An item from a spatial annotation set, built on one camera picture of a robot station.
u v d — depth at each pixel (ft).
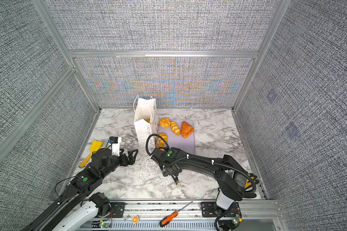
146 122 2.56
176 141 3.48
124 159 2.14
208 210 2.40
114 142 2.08
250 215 2.38
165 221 2.24
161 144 3.12
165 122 3.46
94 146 3.18
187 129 3.38
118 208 2.41
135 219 2.30
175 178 2.34
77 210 1.90
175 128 3.39
